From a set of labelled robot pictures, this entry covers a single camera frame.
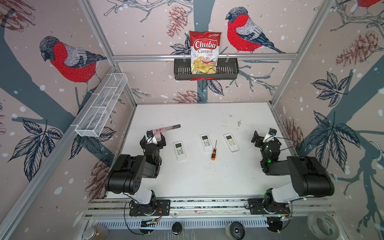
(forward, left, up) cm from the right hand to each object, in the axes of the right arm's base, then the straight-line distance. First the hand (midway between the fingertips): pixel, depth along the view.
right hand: (262, 134), depth 89 cm
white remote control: (-9, +51, -7) cm, 52 cm away
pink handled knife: (+4, +69, -5) cm, 69 cm away
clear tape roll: (-43, -22, -13) cm, 50 cm away
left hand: (-4, +67, +4) cm, 68 cm away
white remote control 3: (-1, +17, -10) cm, 20 cm away
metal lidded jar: (-51, +79, +1) cm, 94 cm away
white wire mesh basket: (-10, +90, +24) cm, 93 cm away
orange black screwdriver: (-11, +30, -8) cm, 33 cm away
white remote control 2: (-2, +34, -9) cm, 35 cm away
